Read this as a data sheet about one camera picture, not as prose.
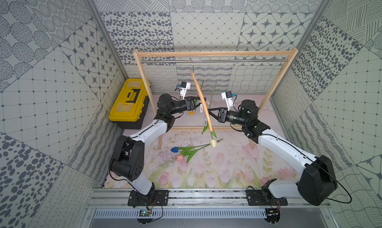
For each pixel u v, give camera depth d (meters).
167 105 0.63
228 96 0.67
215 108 0.69
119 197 0.75
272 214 0.72
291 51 0.53
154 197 0.73
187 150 0.90
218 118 0.67
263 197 0.66
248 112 0.57
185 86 0.70
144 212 0.72
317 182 0.41
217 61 0.65
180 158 0.86
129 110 0.88
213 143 0.69
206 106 0.54
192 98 0.69
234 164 0.86
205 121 0.53
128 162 0.46
